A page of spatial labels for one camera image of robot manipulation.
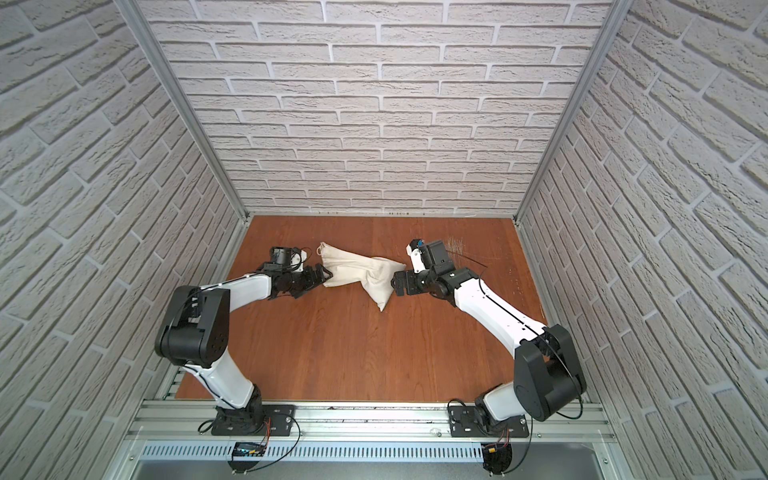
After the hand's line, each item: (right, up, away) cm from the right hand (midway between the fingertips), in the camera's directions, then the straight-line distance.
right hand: (397, 282), depth 84 cm
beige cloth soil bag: (-7, +1, +7) cm, 10 cm away
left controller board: (-38, -40, -12) cm, 56 cm away
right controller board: (+24, -40, -15) cm, 49 cm away
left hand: (-26, +2, +12) cm, 29 cm away
